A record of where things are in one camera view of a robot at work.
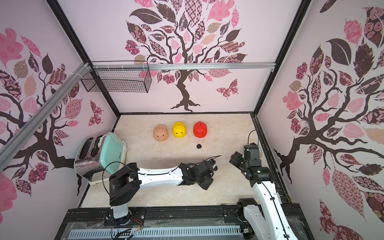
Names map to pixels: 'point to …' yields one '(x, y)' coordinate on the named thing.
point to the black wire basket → (130, 76)
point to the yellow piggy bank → (179, 129)
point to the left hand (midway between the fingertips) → (207, 181)
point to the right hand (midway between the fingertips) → (236, 156)
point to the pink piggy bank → (160, 133)
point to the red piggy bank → (200, 129)
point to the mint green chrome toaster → (98, 156)
